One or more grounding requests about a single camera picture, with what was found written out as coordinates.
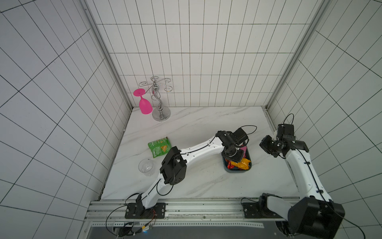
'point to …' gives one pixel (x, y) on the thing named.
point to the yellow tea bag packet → (243, 164)
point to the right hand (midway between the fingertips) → (255, 142)
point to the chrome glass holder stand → (160, 113)
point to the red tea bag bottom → (229, 165)
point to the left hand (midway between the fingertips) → (234, 162)
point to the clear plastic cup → (146, 166)
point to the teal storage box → (236, 169)
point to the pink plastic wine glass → (145, 107)
